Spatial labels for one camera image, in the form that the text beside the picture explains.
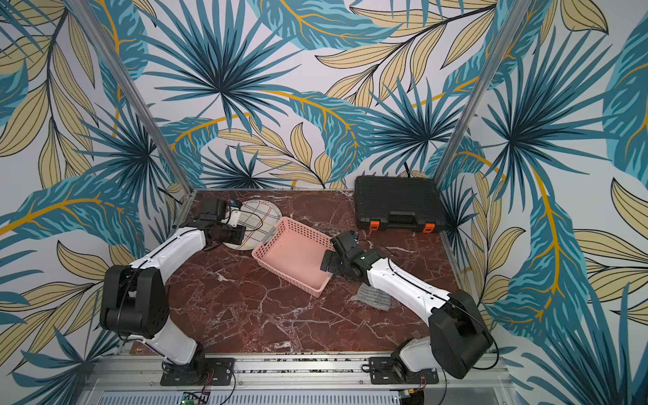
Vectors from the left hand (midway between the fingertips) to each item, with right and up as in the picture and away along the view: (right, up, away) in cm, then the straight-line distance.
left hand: (241, 235), depth 92 cm
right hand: (+33, -9, -6) cm, 35 cm away
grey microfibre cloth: (+47, -20, -6) cm, 51 cm away
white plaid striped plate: (+1, +6, +19) cm, 20 cm away
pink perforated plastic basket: (+18, -7, +7) cm, 21 cm away
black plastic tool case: (+61, +12, +14) cm, 64 cm away
